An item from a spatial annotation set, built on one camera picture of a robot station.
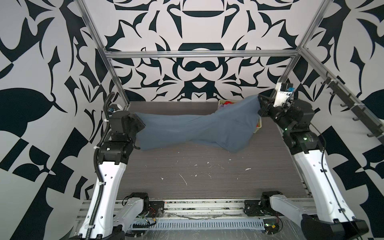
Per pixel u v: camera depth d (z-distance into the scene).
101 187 0.39
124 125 0.49
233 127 0.79
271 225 0.71
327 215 0.38
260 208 0.74
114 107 0.57
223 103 1.12
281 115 0.54
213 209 0.75
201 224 0.71
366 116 0.55
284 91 0.53
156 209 0.74
